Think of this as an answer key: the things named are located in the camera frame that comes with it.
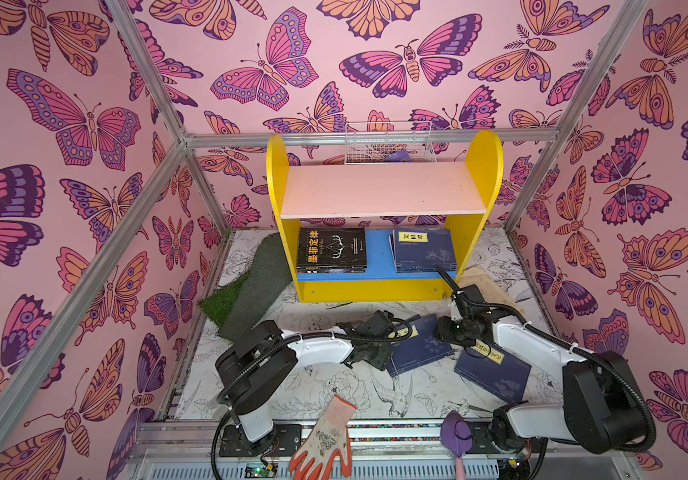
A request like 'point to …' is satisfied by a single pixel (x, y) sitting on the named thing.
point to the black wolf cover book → (330, 269)
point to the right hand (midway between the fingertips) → (441, 330)
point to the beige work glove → (490, 290)
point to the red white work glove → (329, 444)
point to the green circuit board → (260, 470)
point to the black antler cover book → (332, 247)
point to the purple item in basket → (399, 156)
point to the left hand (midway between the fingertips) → (384, 351)
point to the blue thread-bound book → (424, 268)
